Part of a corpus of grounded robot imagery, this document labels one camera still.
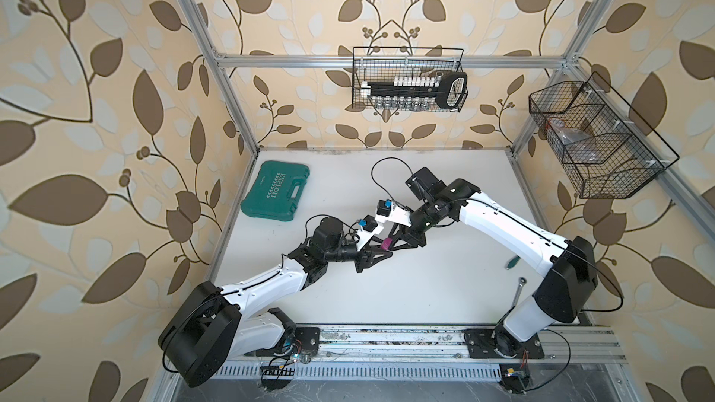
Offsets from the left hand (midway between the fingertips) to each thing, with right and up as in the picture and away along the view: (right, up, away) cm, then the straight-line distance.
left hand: (384, 245), depth 75 cm
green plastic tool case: (-39, +14, +26) cm, 49 cm away
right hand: (+2, +1, +1) cm, 3 cm away
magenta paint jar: (0, +1, -2) cm, 2 cm away
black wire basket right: (+59, +27, -2) cm, 65 cm away
